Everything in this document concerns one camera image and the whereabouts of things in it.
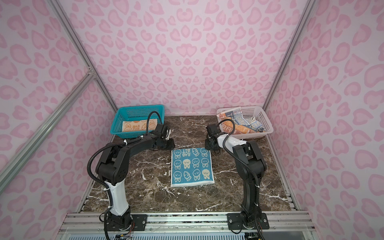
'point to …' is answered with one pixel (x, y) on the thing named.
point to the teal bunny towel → (191, 166)
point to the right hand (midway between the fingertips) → (210, 145)
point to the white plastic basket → (251, 111)
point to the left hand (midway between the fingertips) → (174, 143)
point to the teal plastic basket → (133, 113)
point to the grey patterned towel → (243, 124)
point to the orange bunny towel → (138, 125)
